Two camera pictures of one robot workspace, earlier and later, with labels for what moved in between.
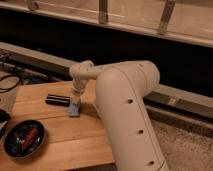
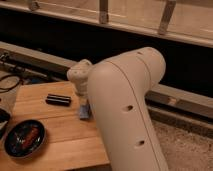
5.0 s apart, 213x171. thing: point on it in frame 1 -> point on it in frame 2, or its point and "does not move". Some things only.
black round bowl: [24, 138] does not move
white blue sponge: [74, 107] -> [84, 111]
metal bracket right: [166, 15] does not move
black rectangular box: [58, 99] does not move
